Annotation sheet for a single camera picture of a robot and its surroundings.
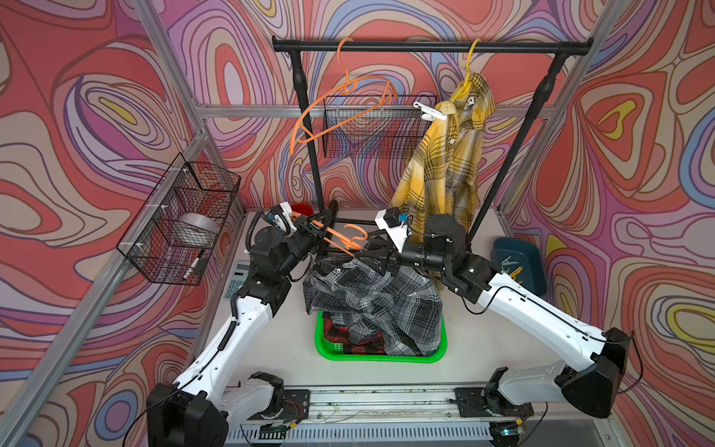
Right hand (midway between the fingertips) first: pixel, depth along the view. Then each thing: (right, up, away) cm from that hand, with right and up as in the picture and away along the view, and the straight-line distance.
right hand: (362, 253), depth 64 cm
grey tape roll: (-43, +6, +6) cm, 44 cm away
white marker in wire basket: (-45, -5, +8) cm, 46 cm away
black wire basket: (-51, +18, +17) cm, 57 cm away
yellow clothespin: (+55, -10, +34) cm, 66 cm away
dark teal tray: (+60, -5, +38) cm, 71 cm away
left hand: (-7, +9, +3) cm, 12 cm away
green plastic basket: (-9, -28, +10) cm, 31 cm away
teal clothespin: (+54, -6, +38) cm, 66 cm away
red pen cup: (-20, +14, +34) cm, 42 cm away
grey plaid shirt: (+11, -14, +5) cm, 18 cm away
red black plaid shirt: (-6, -24, +15) cm, 29 cm away
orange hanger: (-6, +1, +11) cm, 13 cm away
